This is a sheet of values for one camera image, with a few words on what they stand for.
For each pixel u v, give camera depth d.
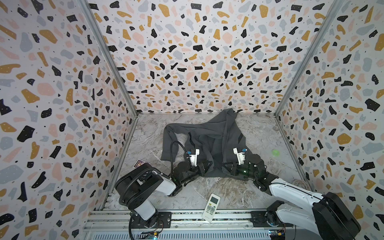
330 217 0.41
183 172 0.66
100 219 0.75
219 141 1.02
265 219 0.73
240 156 0.76
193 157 0.77
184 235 0.70
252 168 0.67
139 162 0.92
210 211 0.76
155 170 0.51
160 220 0.73
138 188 0.46
